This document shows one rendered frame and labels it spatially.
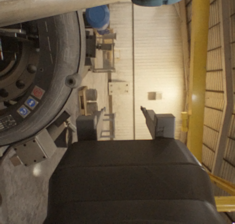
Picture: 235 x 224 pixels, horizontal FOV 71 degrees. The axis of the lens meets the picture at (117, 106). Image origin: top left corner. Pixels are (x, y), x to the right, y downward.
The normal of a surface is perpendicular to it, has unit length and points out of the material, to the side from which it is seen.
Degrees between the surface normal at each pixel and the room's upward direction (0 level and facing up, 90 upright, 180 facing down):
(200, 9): 90
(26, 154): 90
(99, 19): 90
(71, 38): 46
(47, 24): 90
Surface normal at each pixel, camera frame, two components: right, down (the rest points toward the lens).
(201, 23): -0.01, 0.14
